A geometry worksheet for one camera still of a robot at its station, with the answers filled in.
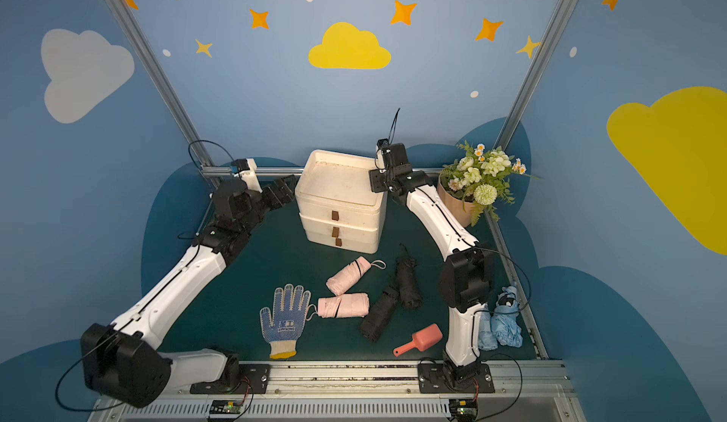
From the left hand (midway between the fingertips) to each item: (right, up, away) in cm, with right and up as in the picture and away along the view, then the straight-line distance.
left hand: (282, 177), depth 76 cm
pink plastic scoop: (+39, -46, +3) cm, 60 cm away
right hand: (+28, +3, +13) cm, 31 cm away
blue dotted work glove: (-1, -39, +12) cm, 41 cm away
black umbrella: (+37, -32, +15) cm, 51 cm away
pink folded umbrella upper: (+16, -31, +14) cm, 38 cm away
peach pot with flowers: (+57, 0, +8) cm, 57 cm away
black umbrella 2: (+27, -41, +8) cm, 49 cm away
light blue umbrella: (+62, -40, +2) cm, 74 cm away
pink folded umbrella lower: (+17, -38, +8) cm, 42 cm away
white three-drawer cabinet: (+14, -7, +6) cm, 16 cm away
